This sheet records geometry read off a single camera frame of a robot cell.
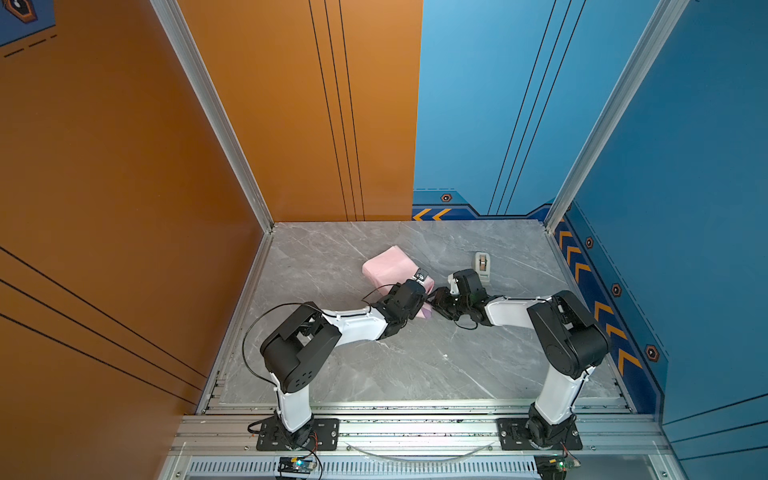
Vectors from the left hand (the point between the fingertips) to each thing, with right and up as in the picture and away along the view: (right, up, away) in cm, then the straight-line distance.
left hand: (408, 290), depth 94 cm
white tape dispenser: (+26, +7, +8) cm, 28 cm away
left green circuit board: (-28, -39, -23) cm, 53 cm away
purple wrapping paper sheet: (-4, +7, +5) cm, 10 cm away
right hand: (+5, -4, +1) cm, 7 cm away
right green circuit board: (+32, -38, -24) cm, 56 cm away
